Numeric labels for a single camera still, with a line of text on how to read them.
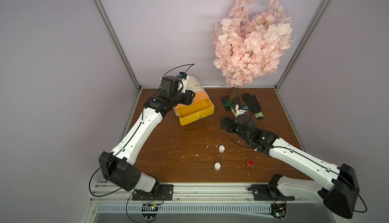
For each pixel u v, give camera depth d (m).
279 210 0.70
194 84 0.90
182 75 0.64
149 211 0.72
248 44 0.61
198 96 0.90
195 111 0.85
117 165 0.39
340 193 0.37
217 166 0.79
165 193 0.73
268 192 0.66
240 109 0.67
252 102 1.10
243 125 0.56
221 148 0.85
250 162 0.81
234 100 1.04
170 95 0.56
